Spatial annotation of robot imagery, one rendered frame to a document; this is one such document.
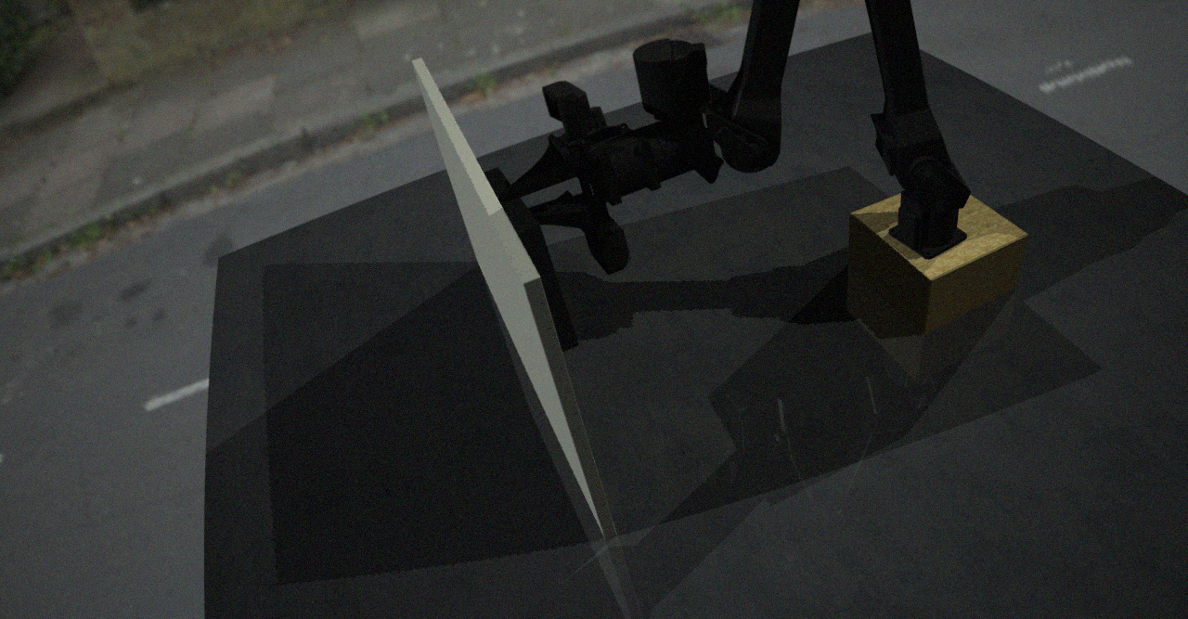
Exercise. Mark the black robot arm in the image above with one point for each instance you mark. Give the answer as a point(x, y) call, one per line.
point(746, 120)

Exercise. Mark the black picture frame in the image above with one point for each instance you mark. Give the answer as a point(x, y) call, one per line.
point(530, 234)

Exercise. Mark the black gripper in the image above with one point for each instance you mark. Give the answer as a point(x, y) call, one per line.
point(616, 167)

